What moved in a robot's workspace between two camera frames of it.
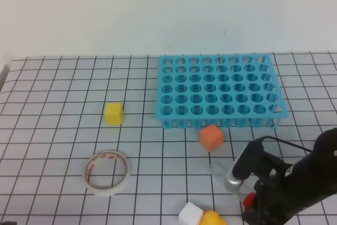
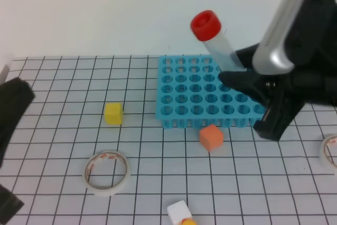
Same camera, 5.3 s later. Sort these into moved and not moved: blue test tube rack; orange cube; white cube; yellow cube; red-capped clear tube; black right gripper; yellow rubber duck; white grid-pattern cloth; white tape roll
Moved: yellow rubber duck; black right gripper; red-capped clear tube; white cube
Not moved: yellow cube; white tape roll; blue test tube rack; white grid-pattern cloth; orange cube
